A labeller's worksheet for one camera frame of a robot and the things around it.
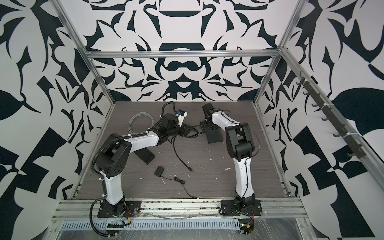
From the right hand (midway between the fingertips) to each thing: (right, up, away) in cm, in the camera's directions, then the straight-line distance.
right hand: (211, 124), depth 103 cm
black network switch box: (+2, -7, 0) cm, 8 cm away
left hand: (-13, +2, -12) cm, 18 cm away
